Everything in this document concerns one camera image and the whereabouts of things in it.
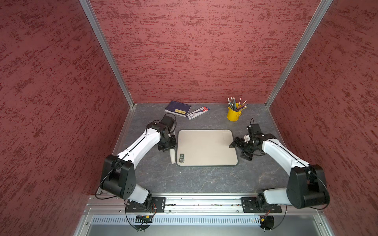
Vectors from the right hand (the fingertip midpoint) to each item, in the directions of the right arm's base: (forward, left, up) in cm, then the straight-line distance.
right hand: (233, 152), depth 86 cm
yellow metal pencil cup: (+30, -6, -1) cm, 30 cm away
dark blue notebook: (+43, +36, -6) cm, 56 cm away
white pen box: (+37, +20, -5) cm, 43 cm away
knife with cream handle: (-3, +36, +4) cm, 36 cm away
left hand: (0, +37, +4) cm, 37 cm away
